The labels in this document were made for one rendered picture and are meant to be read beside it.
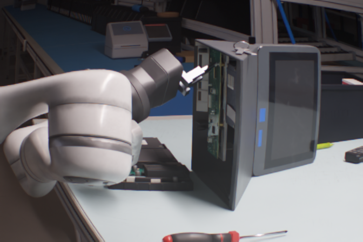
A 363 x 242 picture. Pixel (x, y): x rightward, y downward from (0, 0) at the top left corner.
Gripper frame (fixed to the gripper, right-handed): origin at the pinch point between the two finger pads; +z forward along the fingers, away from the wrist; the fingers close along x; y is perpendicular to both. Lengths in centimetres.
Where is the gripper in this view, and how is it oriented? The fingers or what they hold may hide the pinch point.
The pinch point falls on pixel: (215, 64)
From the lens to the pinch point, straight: 122.1
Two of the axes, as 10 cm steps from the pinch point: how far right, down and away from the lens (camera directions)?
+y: -6.5, -6.8, 3.4
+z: 7.4, -4.6, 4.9
